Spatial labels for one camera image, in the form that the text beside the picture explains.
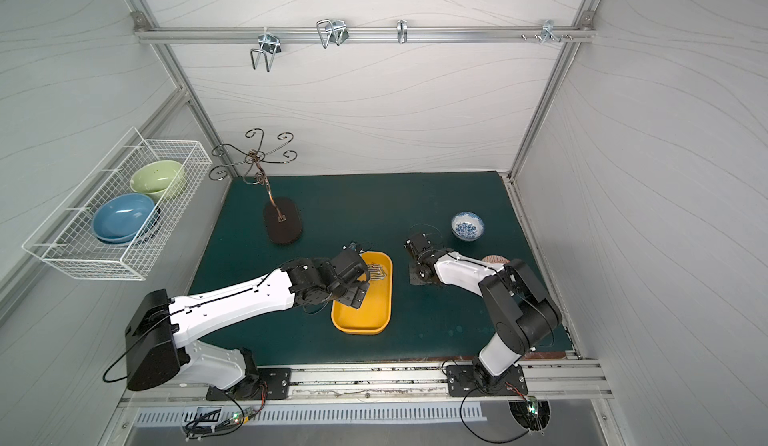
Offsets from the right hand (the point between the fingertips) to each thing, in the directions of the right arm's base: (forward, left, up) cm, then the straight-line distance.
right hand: (423, 270), depth 94 cm
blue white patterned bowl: (+18, -16, 0) cm, 24 cm away
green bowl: (+4, +67, +35) cm, 75 cm away
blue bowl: (-9, +68, +36) cm, 77 cm away
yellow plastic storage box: (-14, +14, -1) cm, 20 cm away
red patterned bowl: (+3, -22, +3) cm, 22 cm away
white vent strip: (-41, +59, 0) cm, 72 cm away
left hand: (-11, +20, +11) cm, 26 cm away
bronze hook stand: (+16, +50, +3) cm, 53 cm away
